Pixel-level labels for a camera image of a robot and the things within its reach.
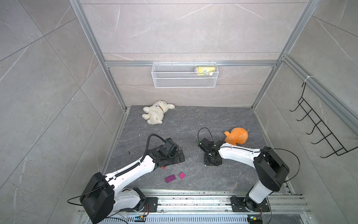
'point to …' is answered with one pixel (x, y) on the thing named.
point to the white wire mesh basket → (182, 75)
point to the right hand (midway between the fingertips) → (210, 162)
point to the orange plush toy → (237, 136)
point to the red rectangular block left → (163, 167)
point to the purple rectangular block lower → (170, 178)
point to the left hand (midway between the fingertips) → (180, 156)
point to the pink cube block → (182, 175)
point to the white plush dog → (154, 114)
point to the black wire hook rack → (333, 141)
